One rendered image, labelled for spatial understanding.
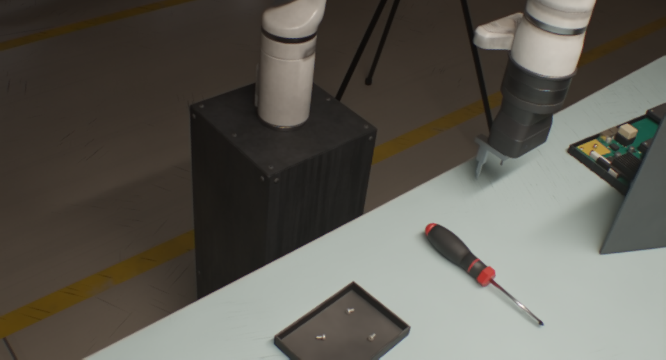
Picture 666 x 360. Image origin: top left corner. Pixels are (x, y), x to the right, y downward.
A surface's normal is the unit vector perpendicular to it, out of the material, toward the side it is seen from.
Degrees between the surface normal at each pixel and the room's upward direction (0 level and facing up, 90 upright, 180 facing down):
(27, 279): 0
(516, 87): 90
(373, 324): 0
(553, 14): 90
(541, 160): 0
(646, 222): 90
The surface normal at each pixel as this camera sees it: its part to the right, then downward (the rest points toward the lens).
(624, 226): 0.21, 0.62
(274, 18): -0.15, -0.57
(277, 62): -0.32, 0.56
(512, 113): -0.76, 0.49
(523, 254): 0.11, -0.78
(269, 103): -0.51, 0.48
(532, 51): -0.68, 0.36
